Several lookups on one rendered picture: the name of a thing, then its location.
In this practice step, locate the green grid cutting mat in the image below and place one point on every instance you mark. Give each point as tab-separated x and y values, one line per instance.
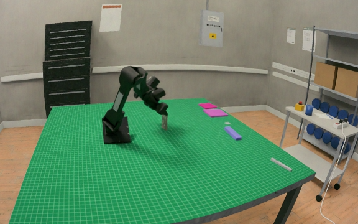
193	169

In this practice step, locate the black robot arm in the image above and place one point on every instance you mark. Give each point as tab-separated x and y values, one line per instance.
129	77

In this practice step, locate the pink flat square slab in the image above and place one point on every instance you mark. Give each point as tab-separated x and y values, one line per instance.
215	113

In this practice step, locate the magenta flat square plate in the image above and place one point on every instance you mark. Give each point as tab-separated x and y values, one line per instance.
207	105

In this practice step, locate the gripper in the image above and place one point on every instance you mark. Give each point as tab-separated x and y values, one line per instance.
152	103

